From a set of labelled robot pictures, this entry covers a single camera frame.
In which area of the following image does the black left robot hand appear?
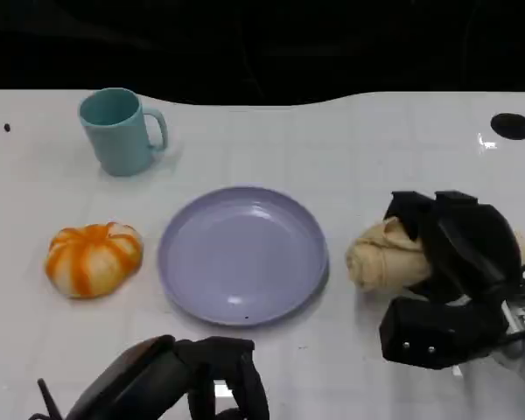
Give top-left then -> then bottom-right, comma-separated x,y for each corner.
64,334 -> 270,420

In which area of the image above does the beige towel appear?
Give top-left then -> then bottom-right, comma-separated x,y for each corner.
344,217 -> 525,293

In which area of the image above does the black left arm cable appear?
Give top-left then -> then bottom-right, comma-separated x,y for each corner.
28,378 -> 65,420

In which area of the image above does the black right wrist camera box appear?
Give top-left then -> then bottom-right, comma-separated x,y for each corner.
379,296 -> 509,371

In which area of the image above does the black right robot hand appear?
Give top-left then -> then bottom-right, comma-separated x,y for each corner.
383,189 -> 524,308

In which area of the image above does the pale green mug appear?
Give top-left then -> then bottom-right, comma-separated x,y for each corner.
78,87 -> 170,178

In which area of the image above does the lilac plate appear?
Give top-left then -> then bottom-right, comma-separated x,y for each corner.
157,185 -> 330,328

